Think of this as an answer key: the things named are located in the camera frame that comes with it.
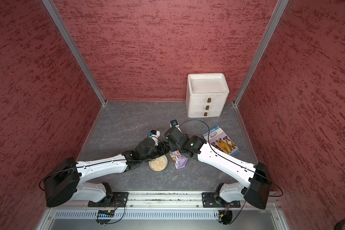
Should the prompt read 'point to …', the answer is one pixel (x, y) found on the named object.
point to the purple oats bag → (179, 161)
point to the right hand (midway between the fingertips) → (175, 141)
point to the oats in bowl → (159, 164)
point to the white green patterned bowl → (160, 170)
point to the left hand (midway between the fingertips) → (172, 148)
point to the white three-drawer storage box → (206, 94)
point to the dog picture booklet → (218, 139)
